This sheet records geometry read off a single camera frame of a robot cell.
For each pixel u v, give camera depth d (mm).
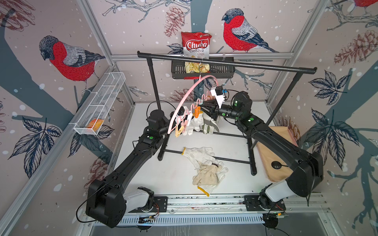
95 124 644
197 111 641
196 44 815
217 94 590
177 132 549
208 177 794
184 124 618
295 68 477
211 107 622
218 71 1065
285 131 1007
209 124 827
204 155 886
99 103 780
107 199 388
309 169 405
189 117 598
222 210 727
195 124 771
